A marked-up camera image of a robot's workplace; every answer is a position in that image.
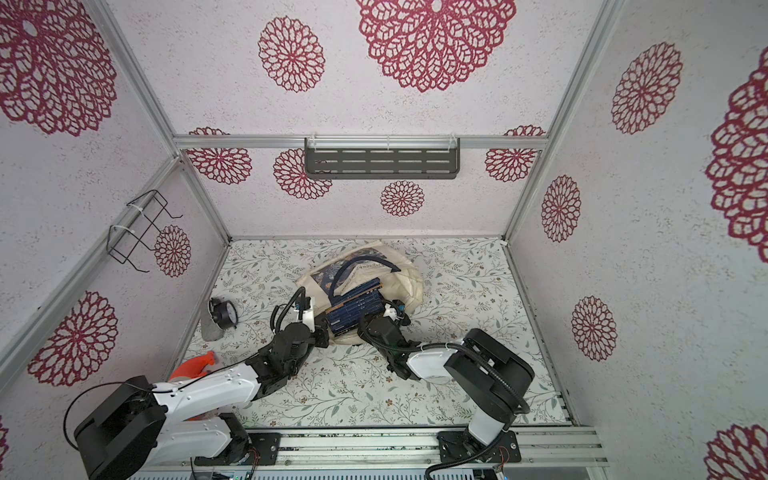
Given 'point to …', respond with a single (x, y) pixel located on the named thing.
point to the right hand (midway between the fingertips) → (357, 318)
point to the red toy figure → (194, 367)
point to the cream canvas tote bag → (355, 266)
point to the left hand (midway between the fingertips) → (326, 315)
